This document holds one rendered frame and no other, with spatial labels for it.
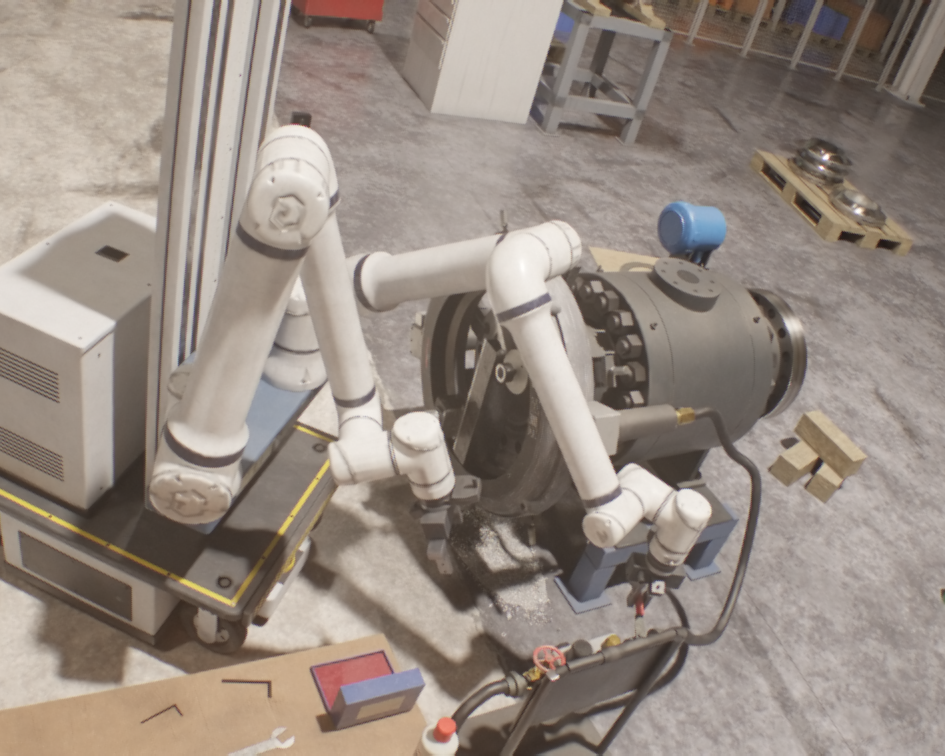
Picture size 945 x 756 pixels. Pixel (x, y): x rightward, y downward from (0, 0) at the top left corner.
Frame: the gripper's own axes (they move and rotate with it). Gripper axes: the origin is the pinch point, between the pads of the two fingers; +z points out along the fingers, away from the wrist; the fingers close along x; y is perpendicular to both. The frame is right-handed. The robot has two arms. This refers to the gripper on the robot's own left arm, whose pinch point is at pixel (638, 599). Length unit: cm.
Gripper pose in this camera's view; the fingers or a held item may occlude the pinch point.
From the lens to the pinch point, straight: 213.5
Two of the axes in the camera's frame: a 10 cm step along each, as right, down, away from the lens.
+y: -0.4, 5.8, -8.2
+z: -2.5, 7.9, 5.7
